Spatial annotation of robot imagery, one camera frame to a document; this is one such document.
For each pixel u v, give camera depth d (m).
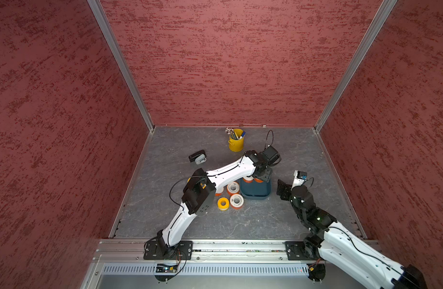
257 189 0.89
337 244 0.53
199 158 1.01
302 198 0.59
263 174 0.79
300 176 0.70
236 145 1.04
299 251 0.74
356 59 0.87
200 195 0.53
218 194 0.89
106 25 0.75
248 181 0.93
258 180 0.84
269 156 0.69
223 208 0.85
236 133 1.02
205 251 0.76
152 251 0.74
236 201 0.87
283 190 0.73
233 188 0.92
